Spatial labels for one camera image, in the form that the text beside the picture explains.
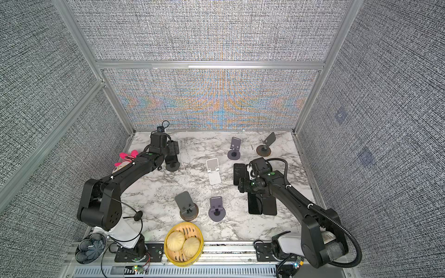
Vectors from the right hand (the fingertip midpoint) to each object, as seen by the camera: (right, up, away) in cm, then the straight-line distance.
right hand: (246, 186), depth 86 cm
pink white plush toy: (-65, +13, +11) cm, 67 cm away
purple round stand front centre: (-14, -12, -3) cm, 19 cm away
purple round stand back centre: (-4, +16, +20) cm, 26 cm away
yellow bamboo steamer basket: (-30, -26, -16) cm, 42 cm away
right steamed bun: (-24, -20, -17) cm, 36 cm away
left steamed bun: (-31, -19, -15) cm, 39 cm away
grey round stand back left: (-41, +10, +15) cm, 45 cm away
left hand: (-40, +21, +7) cm, 46 cm away
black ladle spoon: (-52, -13, -5) cm, 53 cm away
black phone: (-2, +5, +12) cm, 13 cm away
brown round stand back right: (+14, +18, +21) cm, 31 cm away
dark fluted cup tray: (-68, -23, -13) cm, 73 cm away
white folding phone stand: (-17, +7, +10) cm, 21 cm away
